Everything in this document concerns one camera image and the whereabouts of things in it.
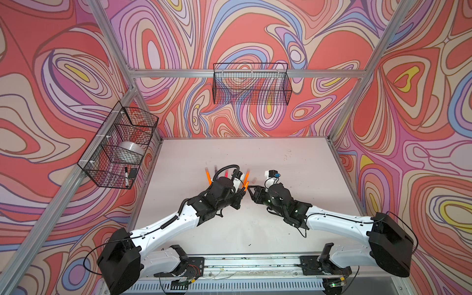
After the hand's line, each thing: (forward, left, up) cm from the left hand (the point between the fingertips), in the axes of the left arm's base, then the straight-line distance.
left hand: (246, 191), depth 78 cm
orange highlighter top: (+18, +20, -15) cm, 31 cm away
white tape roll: (+12, +47, +16) cm, 51 cm away
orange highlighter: (+14, -1, -16) cm, 21 cm away
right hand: (+1, -2, -2) cm, 3 cm away
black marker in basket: (+2, +48, +9) cm, 49 cm away
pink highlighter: (+1, +8, +13) cm, 15 cm away
